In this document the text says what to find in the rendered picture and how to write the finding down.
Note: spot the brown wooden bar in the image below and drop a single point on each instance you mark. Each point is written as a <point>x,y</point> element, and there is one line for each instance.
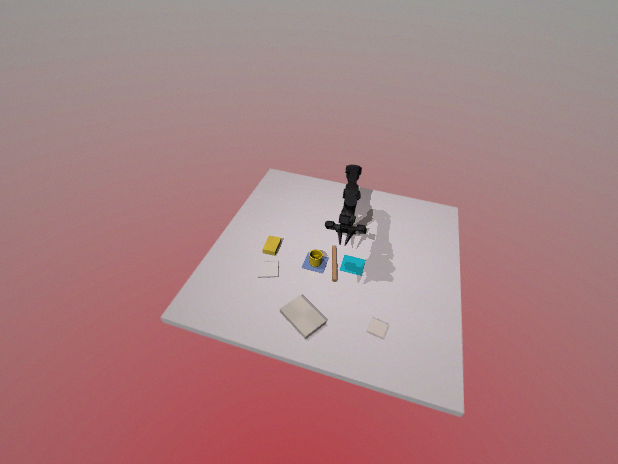
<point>334,270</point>

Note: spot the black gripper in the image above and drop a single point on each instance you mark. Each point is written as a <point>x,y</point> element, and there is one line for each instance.
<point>351,230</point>

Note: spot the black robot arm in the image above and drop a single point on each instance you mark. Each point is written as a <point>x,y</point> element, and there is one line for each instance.
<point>351,194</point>

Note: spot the yellow flat block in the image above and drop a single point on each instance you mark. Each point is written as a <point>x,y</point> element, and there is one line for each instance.
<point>271,246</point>

